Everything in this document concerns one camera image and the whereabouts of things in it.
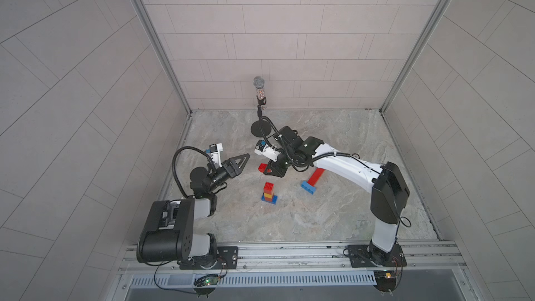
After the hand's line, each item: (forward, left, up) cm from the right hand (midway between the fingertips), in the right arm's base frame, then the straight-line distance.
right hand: (267, 169), depth 80 cm
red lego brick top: (0, +2, +2) cm, 3 cm away
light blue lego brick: (-4, -16, -11) cm, 20 cm away
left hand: (+3, +7, +3) cm, 8 cm away
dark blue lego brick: (-8, -2, -11) cm, 14 cm away
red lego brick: (-8, 0, 0) cm, 8 cm away
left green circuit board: (-34, +21, -9) cm, 41 cm away
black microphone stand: (+24, +3, -3) cm, 24 cm away
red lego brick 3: (-2, -18, -11) cm, 22 cm away
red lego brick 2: (-9, 0, -8) cm, 12 cm away
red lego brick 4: (+1, -21, -9) cm, 23 cm away
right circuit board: (-36, -37, -15) cm, 54 cm away
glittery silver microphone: (+29, +1, +19) cm, 35 cm away
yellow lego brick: (-8, 0, -5) cm, 10 cm away
